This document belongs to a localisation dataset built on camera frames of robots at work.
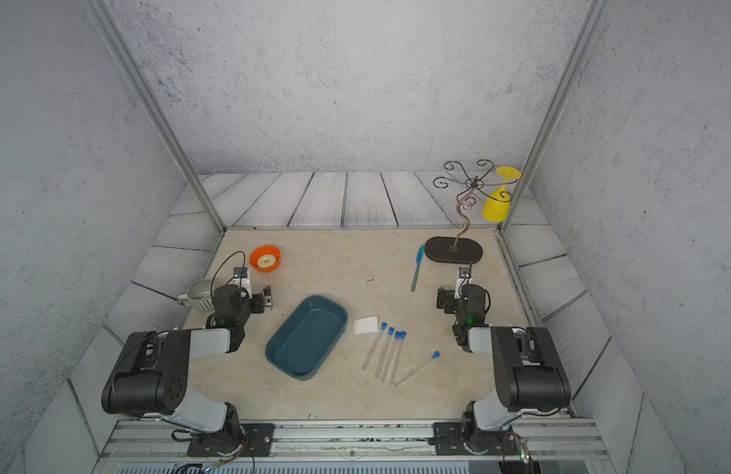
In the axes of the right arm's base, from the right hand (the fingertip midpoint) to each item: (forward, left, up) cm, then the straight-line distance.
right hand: (460, 286), depth 94 cm
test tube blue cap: (-20, +28, -7) cm, 35 cm away
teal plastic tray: (-16, +49, -7) cm, 52 cm away
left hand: (-1, +64, +2) cm, 64 cm away
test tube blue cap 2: (-13, +22, -6) cm, 26 cm away
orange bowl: (+14, +67, -3) cm, 68 cm away
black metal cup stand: (+20, -3, -6) cm, 22 cm away
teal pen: (+17, +11, -7) cm, 21 cm away
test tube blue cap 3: (-13, +20, -7) cm, 25 cm away
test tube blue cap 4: (-19, +9, -7) cm, 22 cm away
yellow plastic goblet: (+23, -13, +13) cm, 29 cm away
